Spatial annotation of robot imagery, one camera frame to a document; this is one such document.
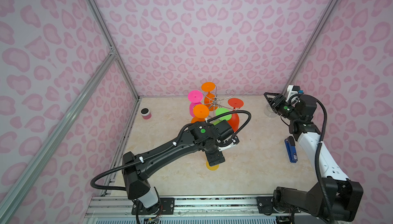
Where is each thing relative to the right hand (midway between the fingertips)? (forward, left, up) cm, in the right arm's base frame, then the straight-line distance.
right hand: (267, 94), depth 74 cm
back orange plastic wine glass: (-1, +28, -2) cm, 28 cm away
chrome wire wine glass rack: (+35, +11, -31) cm, 48 cm away
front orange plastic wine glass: (-10, +32, -1) cm, 34 cm away
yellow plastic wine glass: (-24, +25, -35) cm, 49 cm away
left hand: (-23, +24, -13) cm, 36 cm away
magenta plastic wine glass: (-1, +35, -1) cm, 35 cm away
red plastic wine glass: (-5, +16, -1) cm, 16 cm away
